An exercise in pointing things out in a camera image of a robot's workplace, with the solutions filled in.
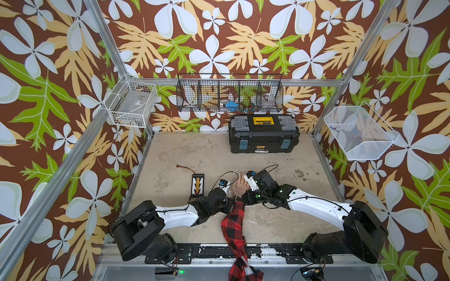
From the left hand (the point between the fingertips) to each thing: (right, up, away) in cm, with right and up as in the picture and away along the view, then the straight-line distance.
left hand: (233, 197), depth 87 cm
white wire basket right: (+61, +31, -5) cm, 69 cm away
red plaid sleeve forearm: (+2, -24, -18) cm, 30 cm away
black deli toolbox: (+18, +33, +10) cm, 39 cm away
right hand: (+3, +1, -4) cm, 5 cm away
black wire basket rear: (-1, +57, +13) cm, 58 cm away
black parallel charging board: (-19, +6, +9) cm, 22 cm away
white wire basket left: (-51, +47, 0) cm, 70 cm away
